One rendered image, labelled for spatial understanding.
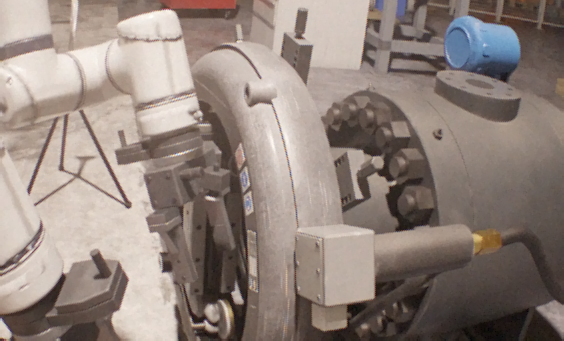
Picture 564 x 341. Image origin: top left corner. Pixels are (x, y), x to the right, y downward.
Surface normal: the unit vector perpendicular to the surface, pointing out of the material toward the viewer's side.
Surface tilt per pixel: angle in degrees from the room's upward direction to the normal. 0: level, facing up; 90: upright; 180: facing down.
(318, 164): 46
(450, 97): 90
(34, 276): 76
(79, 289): 25
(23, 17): 71
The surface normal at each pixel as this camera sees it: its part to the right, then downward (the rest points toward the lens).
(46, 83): 0.81, -0.06
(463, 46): -0.92, 0.04
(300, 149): 0.33, -0.44
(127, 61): -0.55, 0.24
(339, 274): 0.39, 0.00
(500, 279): 0.37, 0.43
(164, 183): -0.31, 0.20
